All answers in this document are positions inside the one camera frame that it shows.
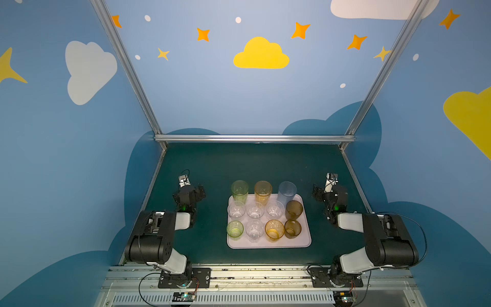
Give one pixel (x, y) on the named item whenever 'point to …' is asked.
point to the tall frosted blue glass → (287, 190)
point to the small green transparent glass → (234, 229)
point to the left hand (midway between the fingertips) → (194, 184)
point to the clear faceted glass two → (255, 210)
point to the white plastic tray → (303, 241)
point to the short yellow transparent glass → (274, 229)
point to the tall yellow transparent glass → (263, 190)
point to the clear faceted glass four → (236, 210)
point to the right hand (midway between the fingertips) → (327, 183)
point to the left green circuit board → (183, 297)
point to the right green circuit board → (342, 298)
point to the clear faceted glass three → (275, 210)
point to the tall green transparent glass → (240, 190)
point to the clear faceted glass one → (254, 229)
